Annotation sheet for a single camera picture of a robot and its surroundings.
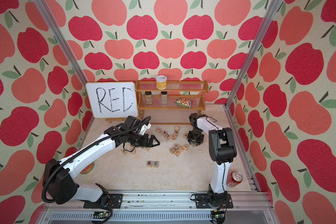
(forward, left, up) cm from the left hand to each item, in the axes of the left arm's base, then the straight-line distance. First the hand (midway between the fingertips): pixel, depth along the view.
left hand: (154, 146), depth 76 cm
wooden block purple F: (+20, -14, -16) cm, 29 cm away
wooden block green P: (+7, +6, -16) cm, 19 cm away
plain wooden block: (+24, -15, -16) cm, 32 cm away
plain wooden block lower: (+6, -11, -16) cm, 20 cm away
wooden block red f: (+8, -20, -15) cm, 26 cm away
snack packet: (+33, -19, +3) cm, 38 cm away
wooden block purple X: (+20, -5, -15) cm, 26 cm away
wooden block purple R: (-4, +4, -15) cm, 16 cm away
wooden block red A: (+4, -14, -15) cm, 21 cm away
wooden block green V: (+4, +21, -15) cm, 27 cm away
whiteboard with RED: (+38, +32, 0) cm, 50 cm away
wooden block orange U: (+5, +16, -18) cm, 24 cm away
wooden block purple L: (+16, -7, -15) cm, 23 cm away
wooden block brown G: (+8, -13, -15) cm, 22 cm away
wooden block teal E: (-4, 0, -15) cm, 15 cm away
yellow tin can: (+37, -3, +17) cm, 41 cm away
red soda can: (-15, -42, -7) cm, 46 cm away
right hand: (+10, -25, -16) cm, 32 cm away
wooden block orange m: (+16, -12, -15) cm, 25 cm away
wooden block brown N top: (+22, -1, -15) cm, 26 cm away
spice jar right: (+36, -5, +5) cm, 37 cm away
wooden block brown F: (+17, -20, -15) cm, 30 cm away
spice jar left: (+36, +6, +5) cm, 36 cm away
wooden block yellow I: (+7, -16, -15) cm, 23 cm away
